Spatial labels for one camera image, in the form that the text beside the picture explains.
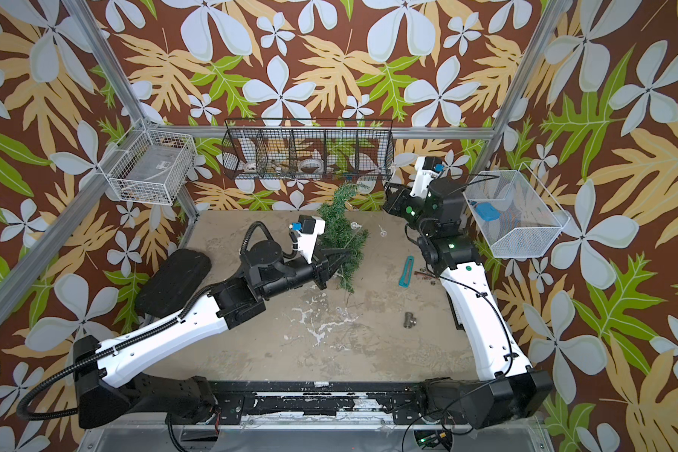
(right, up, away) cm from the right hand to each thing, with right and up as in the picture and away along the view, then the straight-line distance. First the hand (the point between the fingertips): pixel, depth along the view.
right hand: (386, 183), depth 67 cm
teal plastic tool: (+13, -26, +34) cm, 45 cm away
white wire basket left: (-70, +10, +19) cm, 73 cm away
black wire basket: (-22, +19, +31) cm, 42 cm away
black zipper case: (-67, -30, +23) cm, 77 cm away
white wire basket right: (+42, -6, +17) cm, 45 cm away
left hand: (-9, -17, -7) cm, 20 cm away
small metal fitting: (+11, -39, +22) cm, 46 cm away
